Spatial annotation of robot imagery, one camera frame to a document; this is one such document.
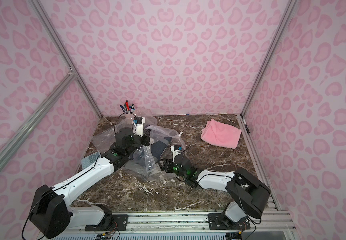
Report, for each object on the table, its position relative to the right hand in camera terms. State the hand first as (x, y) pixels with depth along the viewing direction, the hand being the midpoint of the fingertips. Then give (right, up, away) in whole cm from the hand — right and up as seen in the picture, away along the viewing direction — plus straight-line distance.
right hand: (160, 162), depth 82 cm
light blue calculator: (-47, -2, +12) cm, 48 cm away
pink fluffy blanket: (+39, +14, +21) cm, 47 cm away
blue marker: (-29, +32, +25) cm, 50 cm away
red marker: (-26, +35, +22) cm, 49 cm away
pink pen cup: (-26, +27, +27) cm, 46 cm away
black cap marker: (-23, +34, +27) cm, 49 cm away
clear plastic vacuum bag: (-10, -1, +4) cm, 11 cm away
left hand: (-5, +20, -3) cm, 21 cm away
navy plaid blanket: (-3, +7, +12) cm, 14 cm away
